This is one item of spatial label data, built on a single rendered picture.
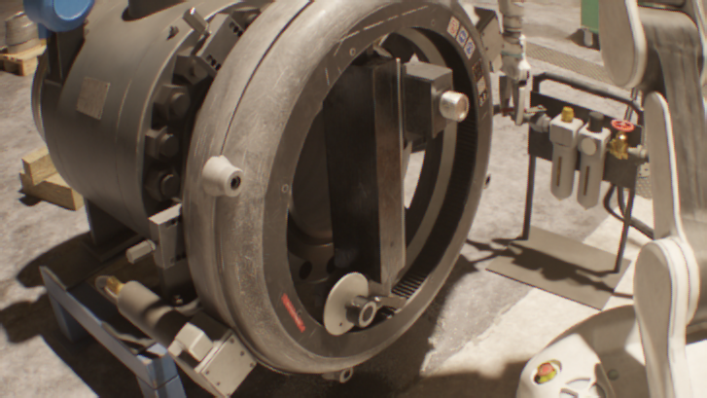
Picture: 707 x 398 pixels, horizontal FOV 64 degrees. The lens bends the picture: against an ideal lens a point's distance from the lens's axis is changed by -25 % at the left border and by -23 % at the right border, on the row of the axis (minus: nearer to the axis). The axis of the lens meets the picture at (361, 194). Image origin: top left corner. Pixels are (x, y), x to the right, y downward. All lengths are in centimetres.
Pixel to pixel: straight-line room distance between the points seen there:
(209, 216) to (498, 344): 102
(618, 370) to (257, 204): 74
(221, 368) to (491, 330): 94
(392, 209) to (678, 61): 59
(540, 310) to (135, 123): 119
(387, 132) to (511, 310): 92
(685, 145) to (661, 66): 14
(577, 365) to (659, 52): 56
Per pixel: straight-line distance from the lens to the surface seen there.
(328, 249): 133
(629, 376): 130
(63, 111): 156
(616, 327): 133
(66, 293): 169
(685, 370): 103
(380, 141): 110
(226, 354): 107
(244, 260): 98
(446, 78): 113
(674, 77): 112
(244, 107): 94
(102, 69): 143
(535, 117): 194
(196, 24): 98
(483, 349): 178
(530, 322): 188
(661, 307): 103
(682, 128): 111
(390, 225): 119
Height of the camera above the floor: 116
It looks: 28 degrees down
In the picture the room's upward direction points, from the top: 1 degrees counter-clockwise
